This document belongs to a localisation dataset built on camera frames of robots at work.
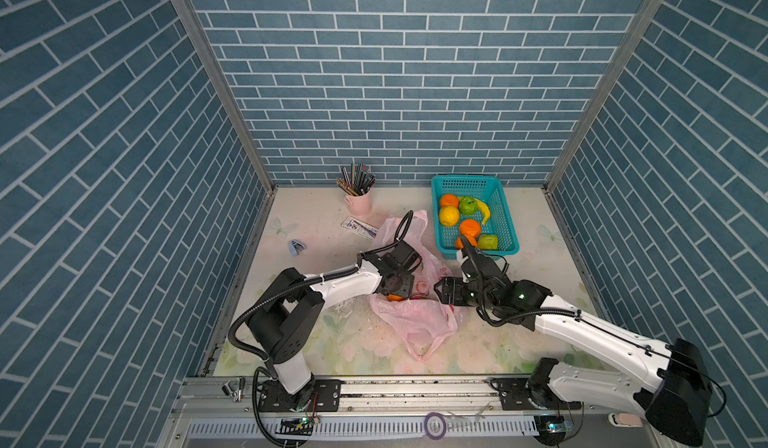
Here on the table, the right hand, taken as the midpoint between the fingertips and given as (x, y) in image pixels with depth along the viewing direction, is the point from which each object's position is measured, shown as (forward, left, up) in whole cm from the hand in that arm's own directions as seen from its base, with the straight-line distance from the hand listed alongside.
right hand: (440, 285), depth 79 cm
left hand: (+4, +10, -11) cm, 15 cm away
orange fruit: (+40, -4, -9) cm, 42 cm away
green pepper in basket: (+37, -11, -8) cm, 40 cm away
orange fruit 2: (+27, -11, -9) cm, 31 cm away
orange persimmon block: (+23, -12, -9) cm, 27 cm away
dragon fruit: (+5, +4, -12) cm, 14 cm away
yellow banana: (+38, -18, -11) cm, 44 cm away
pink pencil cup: (+33, +29, -7) cm, 45 cm away
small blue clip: (+16, +48, -10) cm, 51 cm away
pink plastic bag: (-9, +4, -4) cm, 10 cm away
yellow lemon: (+31, -4, -8) cm, 33 cm away
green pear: (+22, -17, -8) cm, 29 cm away
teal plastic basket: (+45, -20, -7) cm, 49 cm away
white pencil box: (+27, +28, -12) cm, 41 cm away
